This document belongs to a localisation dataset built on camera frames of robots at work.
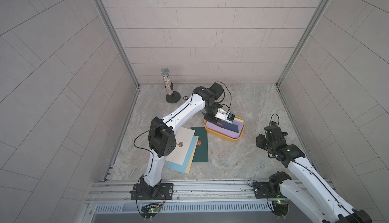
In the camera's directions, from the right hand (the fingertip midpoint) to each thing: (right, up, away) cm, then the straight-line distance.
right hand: (256, 138), depth 82 cm
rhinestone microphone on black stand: (-51, +23, +25) cm, 61 cm away
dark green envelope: (-31, -9, +1) cm, 32 cm away
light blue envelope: (-40, -15, -4) cm, 43 cm away
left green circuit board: (-53, -27, -17) cm, 62 cm away
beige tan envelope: (-37, -14, -4) cm, 40 cm away
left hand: (-20, +12, 0) cm, 23 cm away
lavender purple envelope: (-22, +4, +5) cm, 23 cm away
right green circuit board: (+6, -28, -14) cm, 32 cm away
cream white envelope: (-42, -2, +8) cm, 42 cm away
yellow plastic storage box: (-20, -1, +6) cm, 21 cm away
